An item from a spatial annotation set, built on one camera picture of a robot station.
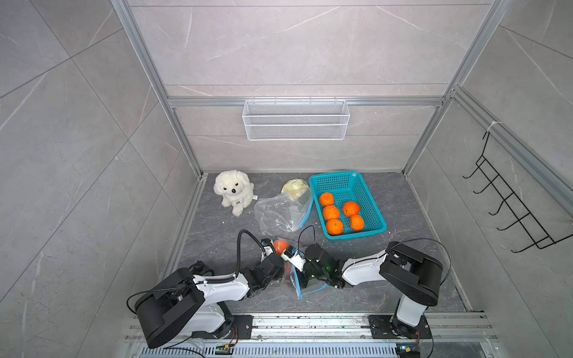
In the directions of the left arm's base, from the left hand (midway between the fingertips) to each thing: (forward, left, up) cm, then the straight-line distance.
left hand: (284, 259), depth 88 cm
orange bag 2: (+21, -30, +5) cm, 37 cm away
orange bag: (+3, +1, +5) cm, 6 cm away
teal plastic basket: (+36, -32, +1) cm, 49 cm away
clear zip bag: (-11, -3, +11) cm, 16 cm away
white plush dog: (+25, +20, +15) cm, 35 cm away
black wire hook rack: (-8, -70, +32) cm, 77 cm away
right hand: (-6, -1, +1) cm, 6 cm away
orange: (+27, -20, +3) cm, 34 cm away
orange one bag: (+11, -21, +6) cm, 25 cm away
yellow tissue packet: (+35, -6, +3) cm, 36 cm away
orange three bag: (+14, -32, +3) cm, 35 cm away
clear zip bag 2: (+18, +1, +3) cm, 18 cm away
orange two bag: (+18, -21, +6) cm, 28 cm away
